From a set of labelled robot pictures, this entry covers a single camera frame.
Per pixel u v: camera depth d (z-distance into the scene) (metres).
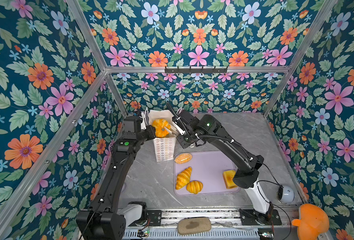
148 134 0.67
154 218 0.74
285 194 0.73
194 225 0.69
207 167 0.90
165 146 0.81
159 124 0.80
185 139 0.62
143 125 0.66
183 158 0.91
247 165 0.48
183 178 0.82
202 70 0.92
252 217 0.72
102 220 0.37
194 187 0.79
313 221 0.65
